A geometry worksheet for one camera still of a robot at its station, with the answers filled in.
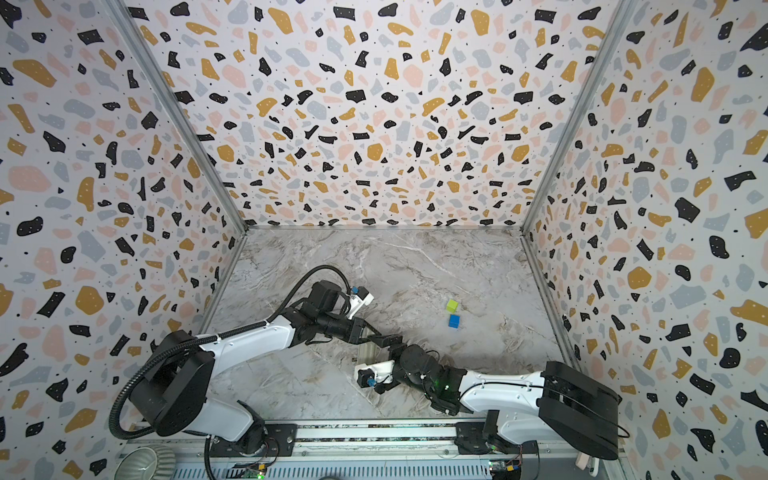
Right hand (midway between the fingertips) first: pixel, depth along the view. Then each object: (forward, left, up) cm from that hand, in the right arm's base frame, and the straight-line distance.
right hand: (367, 344), depth 76 cm
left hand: (+3, -3, -1) cm, 5 cm away
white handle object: (-23, -52, -12) cm, 58 cm away
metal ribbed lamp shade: (-25, +47, -9) cm, 54 cm away
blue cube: (+14, -25, -14) cm, 32 cm away
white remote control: (-1, 0, -4) cm, 4 cm away
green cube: (+19, -25, -13) cm, 34 cm away
